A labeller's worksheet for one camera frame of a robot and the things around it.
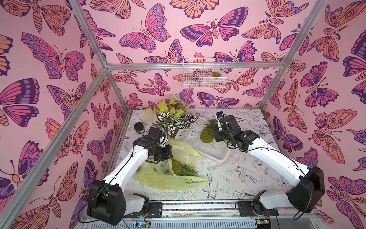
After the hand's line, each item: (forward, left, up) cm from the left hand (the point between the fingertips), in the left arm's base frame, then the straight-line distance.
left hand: (174, 154), depth 81 cm
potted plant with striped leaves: (+19, +2, +13) cm, 23 cm away
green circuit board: (-32, +15, -14) cm, 38 cm away
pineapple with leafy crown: (-6, -4, -5) cm, 9 cm away
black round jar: (+25, +27, -7) cm, 38 cm away
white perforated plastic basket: (+21, -10, -11) cm, 26 cm away
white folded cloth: (+37, +23, -11) cm, 45 cm away
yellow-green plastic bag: (-10, +7, -6) cm, 14 cm away
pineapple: (+15, -21, -1) cm, 25 cm away
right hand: (+12, -25, +9) cm, 29 cm away
